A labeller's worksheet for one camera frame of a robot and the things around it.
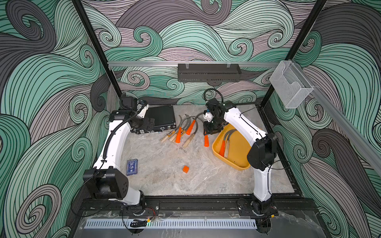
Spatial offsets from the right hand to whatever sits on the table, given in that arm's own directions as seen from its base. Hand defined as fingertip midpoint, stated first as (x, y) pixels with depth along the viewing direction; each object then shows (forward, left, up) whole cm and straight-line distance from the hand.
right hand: (206, 133), depth 86 cm
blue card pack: (-15, +44, -11) cm, 48 cm away
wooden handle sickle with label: (+5, +26, -13) cm, 30 cm away
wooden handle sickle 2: (+2, +12, -13) cm, 18 cm away
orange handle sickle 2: (+19, +8, -15) cm, 25 cm away
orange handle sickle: (+7, +17, -11) cm, 22 cm away
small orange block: (-16, +12, -15) cm, 25 cm away
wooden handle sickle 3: (0, -15, -13) cm, 20 cm away
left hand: (+2, +35, +10) cm, 36 cm away
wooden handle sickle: (+4, +21, -12) cm, 24 cm away
